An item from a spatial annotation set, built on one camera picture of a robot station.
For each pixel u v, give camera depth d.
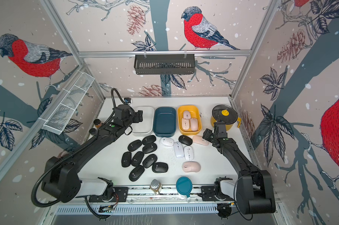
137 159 0.85
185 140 0.93
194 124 1.00
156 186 0.67
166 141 0.92
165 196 0.74
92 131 0.89
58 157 0.44
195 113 1.07
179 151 0.88
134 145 0.91
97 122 0.93
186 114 1.04
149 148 0.88
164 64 1.07
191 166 0.80
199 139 0.93
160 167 0.81
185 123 1.01
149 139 0.93
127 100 0.73
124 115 0.64
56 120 0.80
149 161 0.84
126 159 0.84
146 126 1.00
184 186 0.70
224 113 0.91
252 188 0.41
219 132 0.68
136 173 0.79
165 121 1.04
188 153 0.87
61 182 0.41
